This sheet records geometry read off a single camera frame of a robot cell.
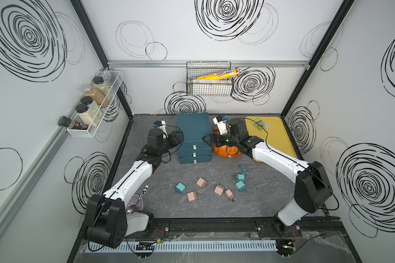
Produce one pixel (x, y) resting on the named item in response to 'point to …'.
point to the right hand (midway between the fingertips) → (207, 137)
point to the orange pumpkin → (226, 152)
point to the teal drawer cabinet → (195, 126)
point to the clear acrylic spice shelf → (113, 78)
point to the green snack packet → (260, 123)
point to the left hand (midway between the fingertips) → (180, 134)
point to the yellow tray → (278, 138)
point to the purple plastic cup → (134, 204)
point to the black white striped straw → (143, 192)
